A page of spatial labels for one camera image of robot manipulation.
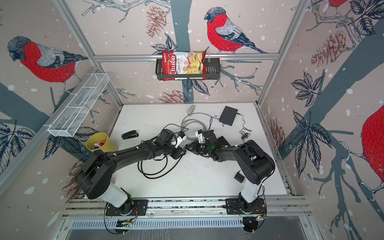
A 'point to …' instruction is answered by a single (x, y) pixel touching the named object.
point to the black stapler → (130, 134)
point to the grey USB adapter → (191, 110)
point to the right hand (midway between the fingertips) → (184, 151)
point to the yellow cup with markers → (100, 141)
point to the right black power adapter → (239, 177)
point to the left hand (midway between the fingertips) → (183, 151)
